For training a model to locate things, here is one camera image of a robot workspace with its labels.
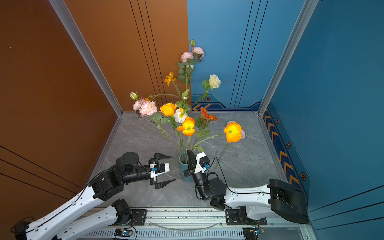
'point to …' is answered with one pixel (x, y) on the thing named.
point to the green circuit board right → (250, 233)
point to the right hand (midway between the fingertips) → (187, 151)
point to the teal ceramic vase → (183, 164)
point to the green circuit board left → (123, 232)
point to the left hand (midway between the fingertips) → (172, 164)
